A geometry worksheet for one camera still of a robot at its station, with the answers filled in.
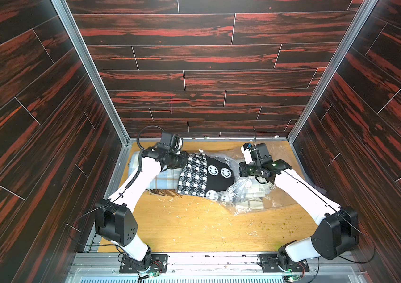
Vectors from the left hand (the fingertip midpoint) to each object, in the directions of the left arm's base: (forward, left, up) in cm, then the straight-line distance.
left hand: (188, 160), depth 83 cm
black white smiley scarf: (-4, -8, -6) cm, 11 cm away
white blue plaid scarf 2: (-8, -31, -17) cm, 37 cm away
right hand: (0, -28, -4) cm, 28 cm away
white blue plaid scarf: (-2, +12, -14) cm, 18 cm away
